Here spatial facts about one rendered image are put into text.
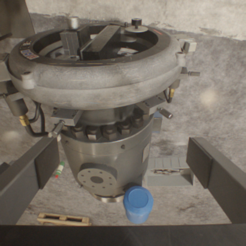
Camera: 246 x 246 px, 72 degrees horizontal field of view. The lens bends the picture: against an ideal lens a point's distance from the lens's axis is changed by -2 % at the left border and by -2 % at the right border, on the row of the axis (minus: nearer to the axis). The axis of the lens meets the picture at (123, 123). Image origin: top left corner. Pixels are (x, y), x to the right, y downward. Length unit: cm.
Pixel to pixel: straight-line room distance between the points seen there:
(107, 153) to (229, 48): 120
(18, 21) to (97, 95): 128
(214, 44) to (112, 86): 114
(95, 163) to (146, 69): 55
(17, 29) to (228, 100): 189
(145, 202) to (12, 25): 159
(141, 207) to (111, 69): 73
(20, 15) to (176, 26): 116
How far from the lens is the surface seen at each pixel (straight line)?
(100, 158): 88
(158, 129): 156
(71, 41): 67
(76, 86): 53
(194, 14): 146
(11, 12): 172
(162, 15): 142
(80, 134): 83
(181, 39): 97
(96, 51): 62
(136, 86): 54
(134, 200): 102
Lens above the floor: 140
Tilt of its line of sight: 49 degrees down
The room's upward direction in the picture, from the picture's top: 171 degrees counter-clockwise
